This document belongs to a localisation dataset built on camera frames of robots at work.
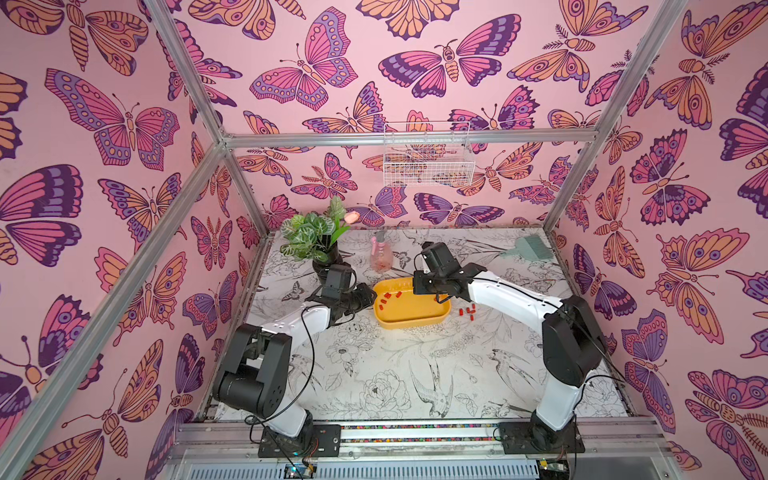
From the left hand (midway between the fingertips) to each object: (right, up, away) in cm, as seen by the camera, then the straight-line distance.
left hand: (378, 292), depth 92 cm
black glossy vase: (-14, +11, +3) cm, 18 cm away
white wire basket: (+15, +44, +3) cm, 46 cm away
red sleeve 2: (+30, -8, +3) cm, 31 cm away
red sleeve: (+27, -7, +5) cm, 28 cm away
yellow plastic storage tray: (+5, -6, +8) cm, 11 cm away
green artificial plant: (-20, +17, -8) cm, 27 cm away
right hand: (+9, +3, -3) cm, 10 cm away
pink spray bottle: (0, +12, +15) cm, 19 cm away
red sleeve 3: (+29, -6, +5) cm, 30 cm away
